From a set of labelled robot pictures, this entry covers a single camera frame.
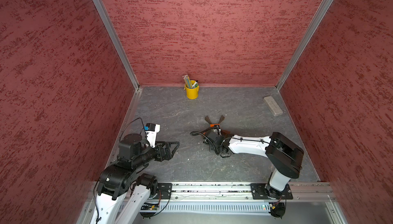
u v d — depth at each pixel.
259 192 0.74
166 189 0.75
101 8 0.78
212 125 0.84
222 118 1.00
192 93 1.10
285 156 0.45
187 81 1.05
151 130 0.57
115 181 0.41
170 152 0.55
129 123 1.03
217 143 0.68
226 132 0.95
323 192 0.76
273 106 1.06
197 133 0.71
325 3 0.77
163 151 0.54
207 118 1.00
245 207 0.71
